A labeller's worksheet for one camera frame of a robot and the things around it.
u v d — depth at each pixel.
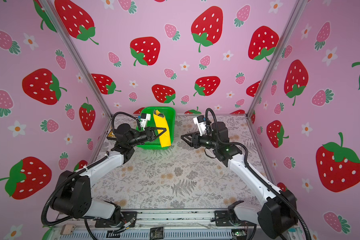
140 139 0.69
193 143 0.64
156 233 0.69
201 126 0.66
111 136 1.05
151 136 0.70
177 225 0.73
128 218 0.73
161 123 0.74
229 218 0.72
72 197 0.43
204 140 0.65
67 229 0.69
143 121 0.72
